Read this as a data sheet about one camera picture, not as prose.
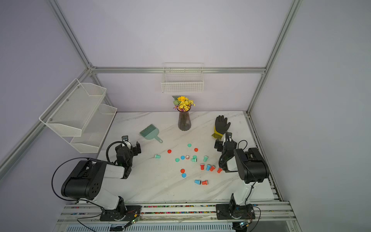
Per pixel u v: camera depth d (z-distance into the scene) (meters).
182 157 0.93
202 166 0.90
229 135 0.82
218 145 0.89
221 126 1.10
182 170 0.88
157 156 0.93
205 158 0.93
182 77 0.95
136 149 0.87
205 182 0.82
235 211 0.67
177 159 0.93
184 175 0.86
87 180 0.46
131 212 0.74
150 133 1.07
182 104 0.91
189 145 1.01
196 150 0.98
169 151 0.98
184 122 1.03
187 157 0.93
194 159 0.91
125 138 0.80
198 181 0.82
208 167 0.88
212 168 0.88
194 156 0.95
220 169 0.88
